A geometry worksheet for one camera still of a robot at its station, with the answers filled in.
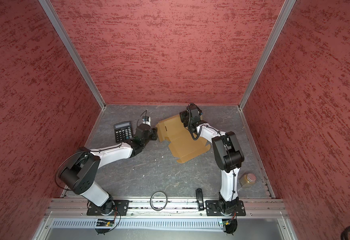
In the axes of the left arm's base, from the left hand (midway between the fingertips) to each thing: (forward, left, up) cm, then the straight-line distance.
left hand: (154, 130), depth 93 cm
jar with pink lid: (-29, -51, 0) cm, 59 cm away
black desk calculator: (+5, +24, -9) cm, 26 cm away
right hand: (+11, -14, +3) cm, 18 cm away
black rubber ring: (-39, -9, -10) cm, 41 cm away
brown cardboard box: (-4, -18, -10) cm, 21 cm away
